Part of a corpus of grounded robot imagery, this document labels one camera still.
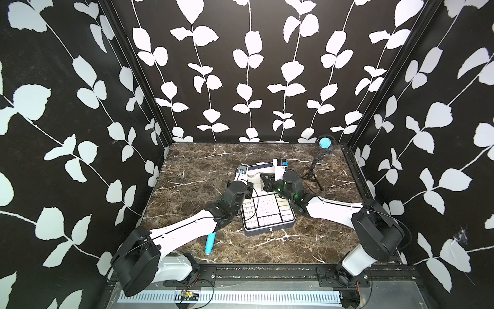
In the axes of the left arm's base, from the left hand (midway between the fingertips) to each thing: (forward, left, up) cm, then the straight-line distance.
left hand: (247, 173), depth 80 cm
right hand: (+2, -5, -3) cm, 6 cm away
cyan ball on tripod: (+12, -36, +5) cm, 38 cm away
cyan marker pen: (-22, +17, -19) cm, 34 cm away
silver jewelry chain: (+1, -1, -4) cm, 4 cm away
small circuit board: (-40, +24, -21) cm, 51 cm away
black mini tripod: (+8, -33, -14) cm, 36 cm away
